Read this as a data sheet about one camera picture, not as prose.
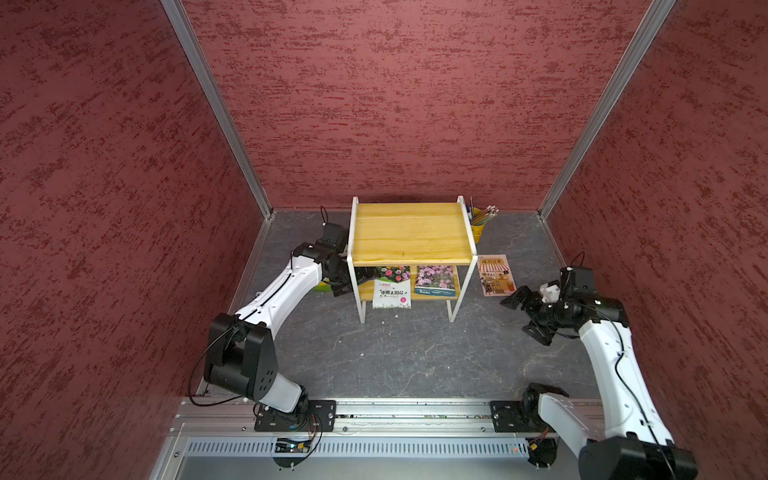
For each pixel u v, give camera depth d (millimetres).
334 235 682
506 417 741
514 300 703
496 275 1027
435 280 813
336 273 657
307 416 730
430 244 692
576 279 593
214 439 709
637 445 374
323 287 751
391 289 795
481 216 1012
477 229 1035
